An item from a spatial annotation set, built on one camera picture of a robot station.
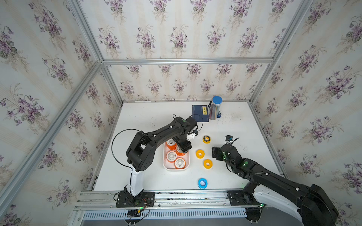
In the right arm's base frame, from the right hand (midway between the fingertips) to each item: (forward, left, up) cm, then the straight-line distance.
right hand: (218, 149), depth 85 cm
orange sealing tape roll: (+3, +29, -2) cm, 30 cm away
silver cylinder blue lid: (+28, 0, +7) cm, 29 cm away
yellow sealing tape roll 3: (-7, +6, -7) cm, 12 cm away
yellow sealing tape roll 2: (+1, +11, -6) cm, 13 cm away
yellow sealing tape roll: (+10, +6, -6) cm, 13 cm away
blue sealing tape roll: (-18, +11, -6) cm, 22 cm away
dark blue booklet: (+34, +9, -6) cm, 36 cm away
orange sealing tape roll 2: (-1, +24, -1) cm, 24 cm away
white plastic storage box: (-9, +31, -6) cm, 33 cm away
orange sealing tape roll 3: (-3, +30, -5) cm, 30 cm away
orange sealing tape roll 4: (-7, +24, -6) cm, 26 cm away
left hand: (+1, +22, -2) cm, 22 cm away
